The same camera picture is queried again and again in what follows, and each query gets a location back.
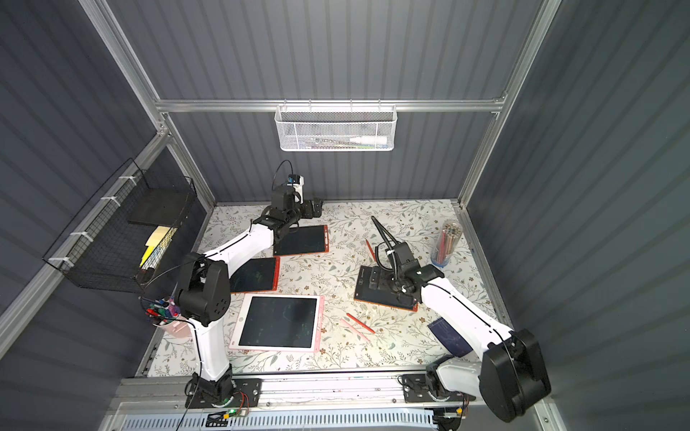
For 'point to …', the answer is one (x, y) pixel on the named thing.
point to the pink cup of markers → (165, 314)
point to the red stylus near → (359, 322)
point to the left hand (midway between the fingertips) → (315, 199)
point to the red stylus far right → (372, 250)
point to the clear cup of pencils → (450, 233)
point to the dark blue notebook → (446, 334)
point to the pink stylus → (358, 332)
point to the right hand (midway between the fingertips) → (386, 280)
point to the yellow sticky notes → (158, 242)
